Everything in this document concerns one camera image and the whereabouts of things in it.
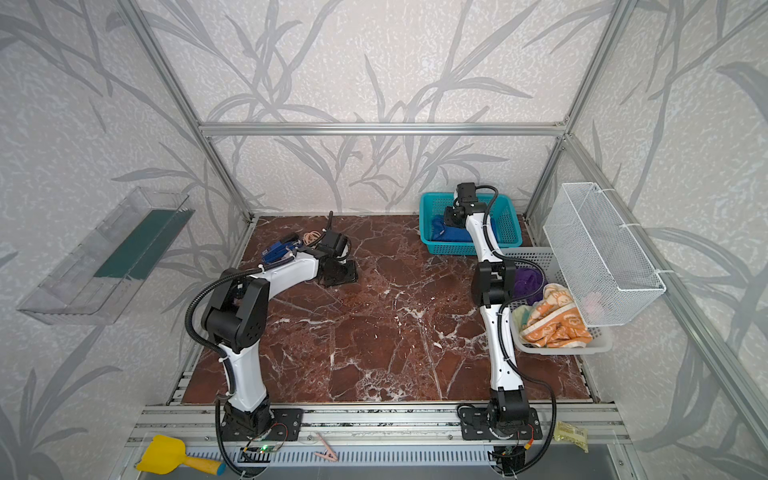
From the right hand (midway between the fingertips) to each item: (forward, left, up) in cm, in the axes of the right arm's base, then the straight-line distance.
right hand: (449, 209), depth 113 cm
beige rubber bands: (-9, +53, -5) cm, 54 cm away
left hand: (-25, +33, -2) cm, 41 cm away
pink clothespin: (-76, +35, -5) cm, 84 cm away
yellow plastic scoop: (-76, +73, -5) cm, 106 cm away
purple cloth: (-34, -21, 0) cm, 40 cm away
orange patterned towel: (-47, -23, +5) cm, 53 cm away
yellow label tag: (-71, -22, -5) cm, 75 cm away
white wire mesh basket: (-46, -25, +28) cm, 59 cm away
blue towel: (-8, +3, -5) cm, 10 cm away
